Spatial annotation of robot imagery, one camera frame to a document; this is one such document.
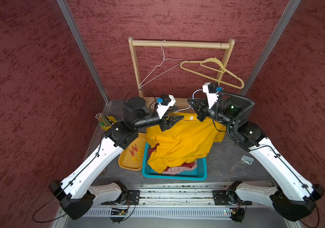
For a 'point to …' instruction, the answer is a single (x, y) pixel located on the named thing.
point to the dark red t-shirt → (189, 165)
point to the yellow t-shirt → (187, 141)
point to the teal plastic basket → (199, 173)
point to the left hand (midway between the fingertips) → (176, 113)
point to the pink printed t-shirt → (174, 170)
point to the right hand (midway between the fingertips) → (187, 103)
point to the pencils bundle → (100, 116)
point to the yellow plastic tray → (125, 160)
